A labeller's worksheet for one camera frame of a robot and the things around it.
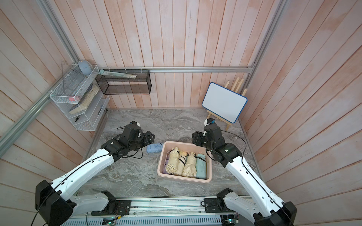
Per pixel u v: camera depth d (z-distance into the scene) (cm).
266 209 38
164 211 73
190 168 78
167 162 76
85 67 85
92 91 86
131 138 59
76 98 70
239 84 90
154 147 92
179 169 80
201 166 82
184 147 88
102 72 91
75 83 82
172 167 75
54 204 37
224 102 91
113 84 106
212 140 54
